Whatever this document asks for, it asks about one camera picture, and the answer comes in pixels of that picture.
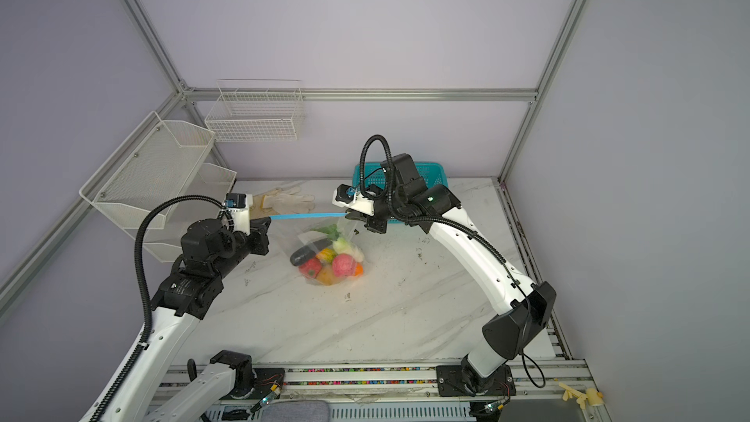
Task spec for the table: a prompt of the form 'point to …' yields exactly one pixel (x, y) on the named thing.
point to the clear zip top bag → (296, 231)
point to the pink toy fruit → (344, 265)
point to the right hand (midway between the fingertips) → (349, 206)
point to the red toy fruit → (311, 268)
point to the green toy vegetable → (327, 255)
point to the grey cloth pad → (295, 410)
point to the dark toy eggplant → (308, 251)
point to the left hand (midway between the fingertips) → (265, 221)
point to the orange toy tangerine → (359, 270)
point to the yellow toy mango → (326, 275)
